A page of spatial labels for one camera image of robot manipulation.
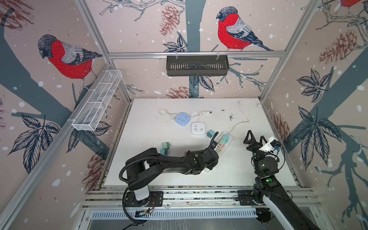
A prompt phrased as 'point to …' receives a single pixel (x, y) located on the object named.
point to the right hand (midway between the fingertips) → (254, 135)
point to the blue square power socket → (183, 119)
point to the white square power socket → (198, 128)
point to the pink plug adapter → (219, 146)
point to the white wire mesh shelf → (96, 100)
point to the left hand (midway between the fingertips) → (213, 158)
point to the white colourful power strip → (224, 141)
